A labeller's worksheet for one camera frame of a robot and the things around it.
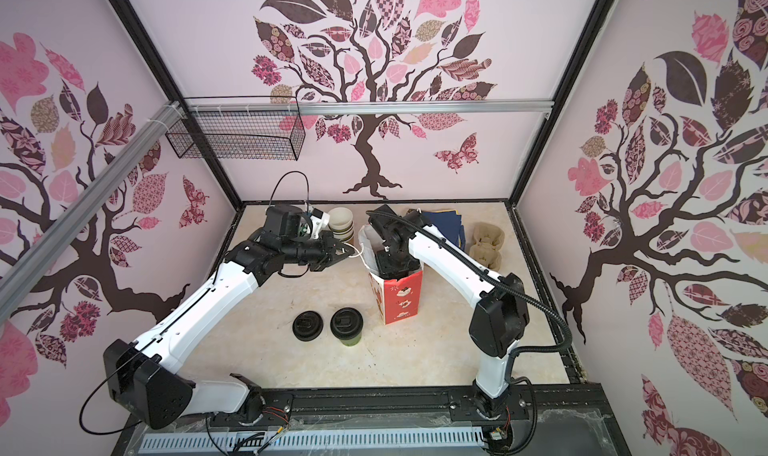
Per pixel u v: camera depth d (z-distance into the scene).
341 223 0.93
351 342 0.80
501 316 0.46
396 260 0.68
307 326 0.85
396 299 0.75
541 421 0.71
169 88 0.84
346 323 0.76
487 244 1.02
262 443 0.69
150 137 0.79
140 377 0.38
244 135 1.22
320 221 0.70
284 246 0.58
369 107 0.93
